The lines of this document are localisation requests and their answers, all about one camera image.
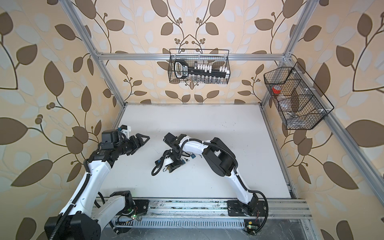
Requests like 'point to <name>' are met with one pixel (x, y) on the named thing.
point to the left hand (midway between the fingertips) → (146, 139)
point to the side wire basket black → (299, 103)
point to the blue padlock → (193, 156)
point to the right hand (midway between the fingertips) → (168, 166)
